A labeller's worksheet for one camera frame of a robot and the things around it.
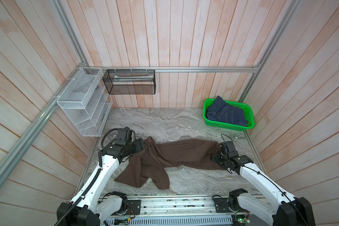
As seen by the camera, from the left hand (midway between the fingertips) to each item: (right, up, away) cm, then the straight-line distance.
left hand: (139, 148), depth 80 cm
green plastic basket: (+79, +22, +27) cm, 86 cm away
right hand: (+45, -6, +7) cm, 46 cm away
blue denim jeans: (+57, +24, +30) cm, 69 cm away
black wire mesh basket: (-12, +46, +25) cm, 53 cm away
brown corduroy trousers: (+4, -13, +7) cm, 16 cm away
